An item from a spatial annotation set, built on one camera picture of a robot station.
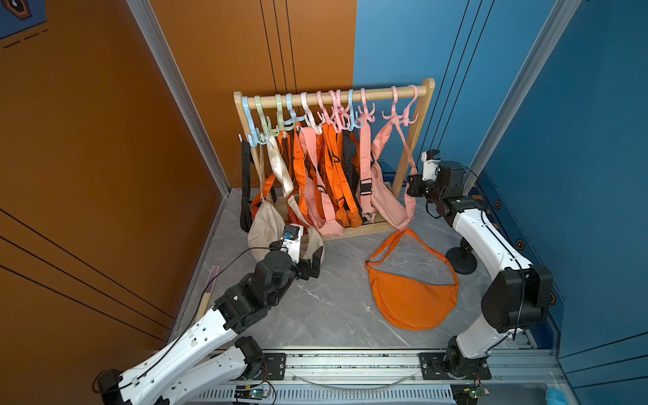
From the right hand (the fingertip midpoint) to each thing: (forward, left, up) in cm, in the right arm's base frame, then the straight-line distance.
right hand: (410, 176), depth 85 cm
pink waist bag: (-2, +16, -3) cm, 16 cm away
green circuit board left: (-58, +50, -29) cm, 82 cm away
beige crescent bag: (-10, +50, -12) cm, 52 cm away
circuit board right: (-58, -11, -30) cm, 66 cm away
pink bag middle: (-8, +31, -6) cm, 33 cm away
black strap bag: (-9, +57, -8) cm, 58 cm away
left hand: (-26, +33, -1) cm, 42 cm away
